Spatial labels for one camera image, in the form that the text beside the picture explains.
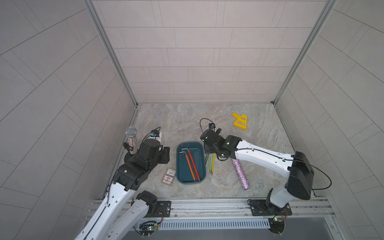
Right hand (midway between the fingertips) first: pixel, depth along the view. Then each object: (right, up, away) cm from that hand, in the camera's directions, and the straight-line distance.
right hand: (206, 145), depth 81 cm
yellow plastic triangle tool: (+26, +13, +24) cm, 38 cm away
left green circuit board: (-27, -33, -16) cm, 45 cm away
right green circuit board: (+33, -34, -12) cm, 49 cm away
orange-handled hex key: (-10, -12, +3) cm, 15 cm away
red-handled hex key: (-9, -7, +6) cm, 13 cm away
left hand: (-19, +1, -9) cm, 21 cm away
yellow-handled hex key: (+4, -11, +5) cm, 13 cm away
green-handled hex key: (+2, -11, +4) cm, 12 cm away
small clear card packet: (-21, -17, -1) cm, 27 cm away
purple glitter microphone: (+19, -15, -1) cm, 24 cm away
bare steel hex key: (+1, -9, +7) cm, 11 cm away
